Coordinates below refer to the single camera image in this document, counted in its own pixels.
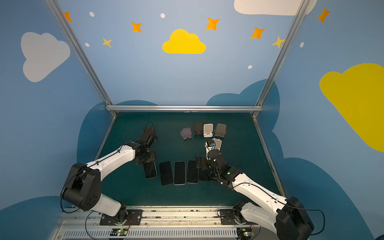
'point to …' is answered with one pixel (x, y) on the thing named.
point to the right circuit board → (244, 233)
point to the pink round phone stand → (186, 133)
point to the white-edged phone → (179, 173)
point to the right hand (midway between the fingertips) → (204, 153)
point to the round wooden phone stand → (220, 130)
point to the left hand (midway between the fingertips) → (153, 158)
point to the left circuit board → (119, 232)
